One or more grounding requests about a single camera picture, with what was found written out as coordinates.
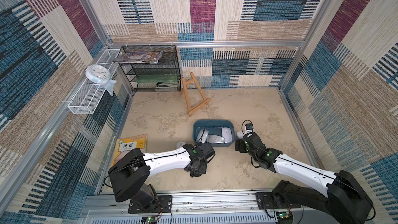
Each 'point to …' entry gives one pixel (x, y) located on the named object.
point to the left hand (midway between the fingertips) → (200, 168)
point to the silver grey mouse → (199, 132)
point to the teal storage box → (219, 132)
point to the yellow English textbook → (125, 145)
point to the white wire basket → (87, 98)
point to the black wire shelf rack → (163, 75)
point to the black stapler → (164, 84)
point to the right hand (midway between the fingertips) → (241, 137)
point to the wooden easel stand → (205, 101)
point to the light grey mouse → (213, 138)
